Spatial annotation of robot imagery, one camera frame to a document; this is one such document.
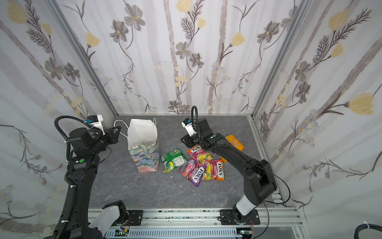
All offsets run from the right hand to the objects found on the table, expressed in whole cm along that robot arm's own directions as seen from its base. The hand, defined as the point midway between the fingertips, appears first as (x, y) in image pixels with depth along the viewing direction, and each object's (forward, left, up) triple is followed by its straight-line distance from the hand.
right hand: (182, 133), depth 81 cm
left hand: (-2, +31, +10) cm, 33 cm away
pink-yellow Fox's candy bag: (-2, -11, -19) cm, 22 cm away
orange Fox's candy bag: (-13, -22, -18) cm, 31 cm away
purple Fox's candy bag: (-14, -7, -18) cm, 24 cm away
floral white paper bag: (-10, +18, +4) cm, 21 cm away
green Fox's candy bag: (-7, +6, -20) cm, 22 cm away
